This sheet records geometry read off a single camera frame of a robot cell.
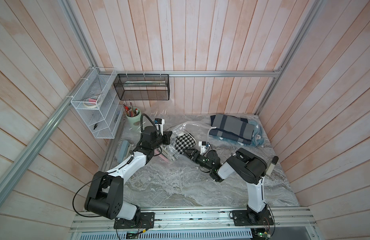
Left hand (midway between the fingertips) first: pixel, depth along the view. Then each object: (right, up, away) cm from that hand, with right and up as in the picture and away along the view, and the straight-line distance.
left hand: (172, 133), depth 86 cm
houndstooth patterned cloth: (+8, -5, +9) cm, 13 cm away
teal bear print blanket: (+59, -2, +16) cm, 62 cm away
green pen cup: (-28, +9, +16) cm, 33 cm away
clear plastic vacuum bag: (+18, +2, +21) cm, 28 cm away
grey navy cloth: (+42, +4, +18) cm, 46 cm away
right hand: (+7, -11, +3) cm, 14 cm away
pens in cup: (-29, +14, +11) cm, 34 cm away
